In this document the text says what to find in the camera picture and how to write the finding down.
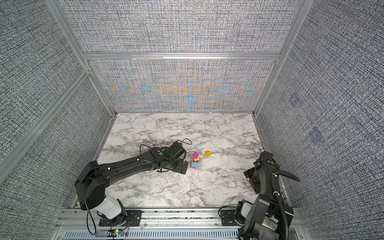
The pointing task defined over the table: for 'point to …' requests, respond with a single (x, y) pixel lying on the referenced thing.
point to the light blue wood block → (196, 164)
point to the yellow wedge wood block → (207, 153)
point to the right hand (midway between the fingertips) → (252, 180)
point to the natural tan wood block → (197, 168)
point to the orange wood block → (193, 160)
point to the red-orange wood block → (193, 167)
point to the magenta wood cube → (195, 155)
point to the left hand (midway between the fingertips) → (181, 167)
